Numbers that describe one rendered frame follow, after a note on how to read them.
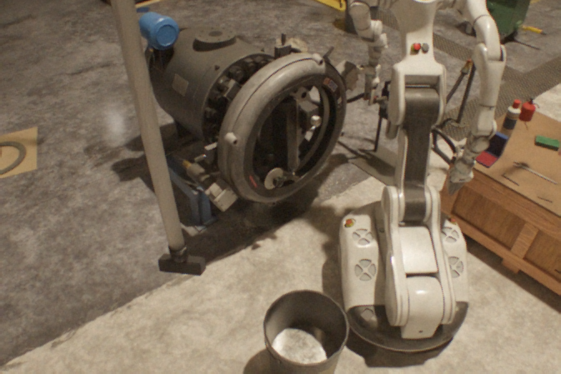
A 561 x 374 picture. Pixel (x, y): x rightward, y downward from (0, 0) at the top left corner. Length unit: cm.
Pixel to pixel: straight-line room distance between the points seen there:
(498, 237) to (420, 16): 124
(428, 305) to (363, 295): 30
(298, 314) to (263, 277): 43
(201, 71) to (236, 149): 52
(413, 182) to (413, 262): 33
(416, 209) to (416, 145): 26
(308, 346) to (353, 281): 33
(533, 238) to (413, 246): 71
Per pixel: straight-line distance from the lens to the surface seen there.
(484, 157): 236
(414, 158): 182
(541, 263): 243
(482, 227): 247
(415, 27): 181
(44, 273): 253
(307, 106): 192
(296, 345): 188
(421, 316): 178
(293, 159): 205
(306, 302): 179
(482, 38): 177
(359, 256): 190
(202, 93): 209
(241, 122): 177
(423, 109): 176
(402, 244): 183
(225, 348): 203
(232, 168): 186
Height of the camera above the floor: 180
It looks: 40 degrees down
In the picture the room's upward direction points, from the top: straight up
